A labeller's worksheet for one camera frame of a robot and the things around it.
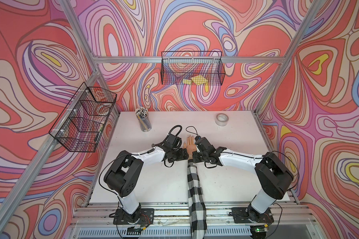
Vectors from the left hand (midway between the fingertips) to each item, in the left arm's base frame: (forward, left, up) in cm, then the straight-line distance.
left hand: (186, 157), depth 91 cm
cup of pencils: (+24, +29, +14) cm, 40 cm away
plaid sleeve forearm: (-28, -5, +2) cm, 29 cm away
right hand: (-1, -5, 0) cm, 6 cm away
